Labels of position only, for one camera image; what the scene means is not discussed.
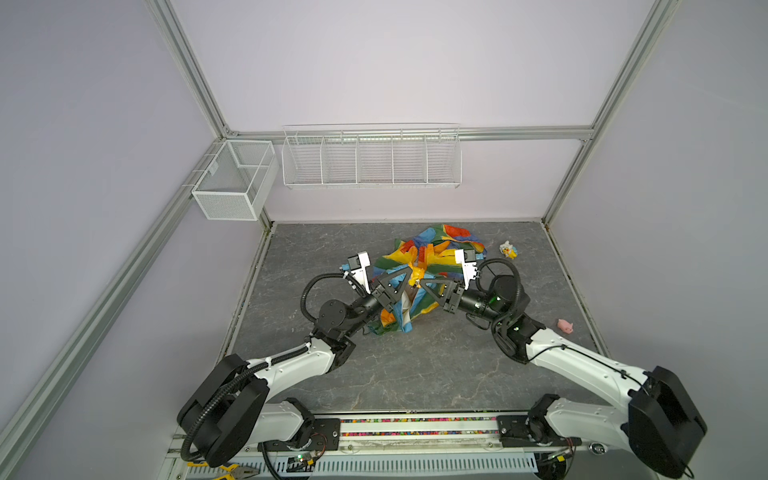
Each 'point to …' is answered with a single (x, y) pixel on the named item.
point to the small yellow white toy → (509, 250)
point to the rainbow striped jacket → (430, 254)
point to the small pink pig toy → (565, 326)
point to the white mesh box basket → (238, 181)
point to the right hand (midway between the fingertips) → (420, 286)
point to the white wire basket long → (374, 155)
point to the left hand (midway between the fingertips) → (415, 276)
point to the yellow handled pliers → (235, 469)
